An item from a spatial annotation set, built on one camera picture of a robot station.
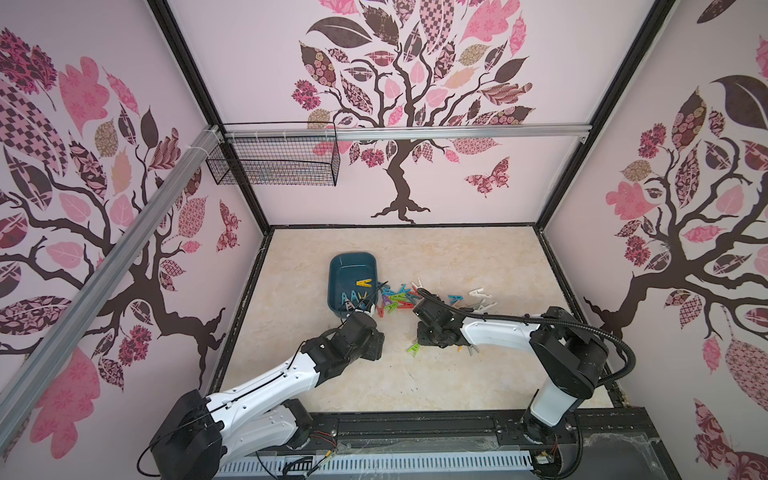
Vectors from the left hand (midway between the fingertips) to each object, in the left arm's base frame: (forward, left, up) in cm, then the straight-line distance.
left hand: (373, 342), depth 82 cm
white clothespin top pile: (+22, -15, -5) cm, 27 cm away
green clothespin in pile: (+1, -12, -7) cm, 14 cm away
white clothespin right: (+20, -35, -7) cm, 41 cm away
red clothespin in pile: (+16, -10, -7) cm, 20 cm away
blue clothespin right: (+18, -27, -6) cm, 33 cm away
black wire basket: (+75, +43, +10) cm, 87 cm away
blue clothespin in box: (+18, +11, -5) cm, 22 cm away
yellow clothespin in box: (+24, +4, -6) cm, 25 cm away
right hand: (+6, -14, -7) cm, 17 cm away
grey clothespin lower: (+1, -29, -7) cm, 30 cm away
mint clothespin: (+14, -35, -6) cm, 38 cm away
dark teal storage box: (+25, +8, -7) cm, 27 cm away
